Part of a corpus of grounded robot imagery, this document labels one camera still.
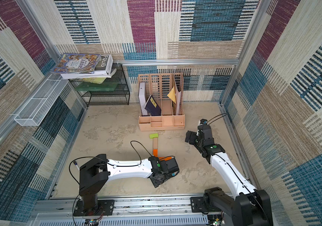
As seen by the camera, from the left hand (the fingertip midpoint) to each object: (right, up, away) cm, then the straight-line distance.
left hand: (168, 179), depth 81 cm
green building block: (-10, +22, +21) cm, 32 cm away
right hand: (+15, +26, +4) cm, 30 cm away
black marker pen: (-58, +6, +8) cm, 58 cm away
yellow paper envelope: (+3, +49, +10) cm, 51 cm away
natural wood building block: (-9, +18, +15) cm, 25 cm away
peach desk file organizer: (+1, +57, +34) cm, 67 cm away
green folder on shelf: (-43, +56, +16) cm, 72 cm away
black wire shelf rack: (-41, +55, +27) cm, 74 cm away
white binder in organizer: (-17, +48, +18) cm, 54 cm away
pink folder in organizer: (+6, +48, +6) cm, 49 cm away
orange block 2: (-2, +14, -8) cm, 16 cm away
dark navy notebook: (-11, +43, +24) cm, 50 cm away
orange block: (-8, +12, +11) cm, 18 cm away
